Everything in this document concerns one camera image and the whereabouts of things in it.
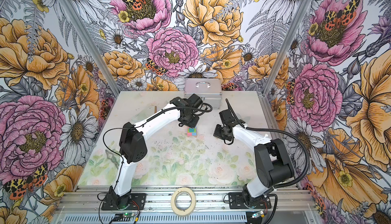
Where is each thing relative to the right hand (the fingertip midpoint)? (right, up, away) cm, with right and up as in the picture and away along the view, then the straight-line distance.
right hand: (217, 138), depth 91 cm
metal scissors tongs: (-60, -10, -3) cm, 61 cm away
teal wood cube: (-15, +5, +3) cm, 16 cm away
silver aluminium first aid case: (-4, +30, +12) cm, 33 cm away
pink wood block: (-17, +2, +4) cm, 18 cm away
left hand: (-16, +7, -2) cm, 18 cm away
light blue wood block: (-13, +2, +4) cm, 14 cm away
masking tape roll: (-20, -28, -21) cm, 41 cm away
